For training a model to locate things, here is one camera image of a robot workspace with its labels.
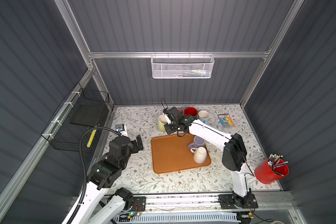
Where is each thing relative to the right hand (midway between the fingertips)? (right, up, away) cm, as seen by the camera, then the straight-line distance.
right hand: (168, 127), depth 89 cm
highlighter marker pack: (+45, +5, +20) cm, 50 cm away
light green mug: (-4, +4, -2) cm, 6 cm away
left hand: (-18, -3, -20) cm, 27 cm away
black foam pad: (-44, +8, -13) cm, 47 cm away
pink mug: (+9, +12, +13) cm, 20 cm away
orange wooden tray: (+2, -17, +3) cm, 18 cm away
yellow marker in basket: (-38, -4, -21) cm, 43 cm away
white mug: (+19, -16, -6) cm, 26 cm away
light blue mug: (+27, +8, +17) cm, 33 cm away
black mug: (+17, +12, +15) cm, 26 cm away
